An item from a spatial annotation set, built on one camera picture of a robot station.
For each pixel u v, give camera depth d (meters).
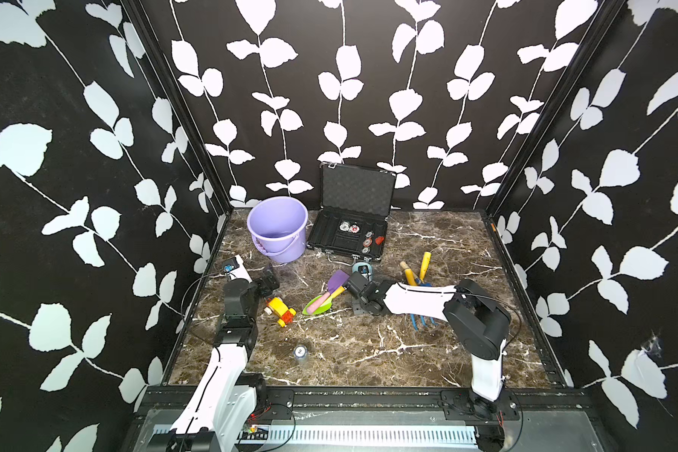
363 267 0.85
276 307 0.87
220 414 0.46
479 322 0.49
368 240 1.08
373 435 0.70
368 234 1.11
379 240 1.10
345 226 1.14
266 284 0.73
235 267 0.69
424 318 0.59
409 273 0.98
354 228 1.13
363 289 0.73
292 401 0.74
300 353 0.76
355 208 1.14
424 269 1.00
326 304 0.93
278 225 1.07
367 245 1.07
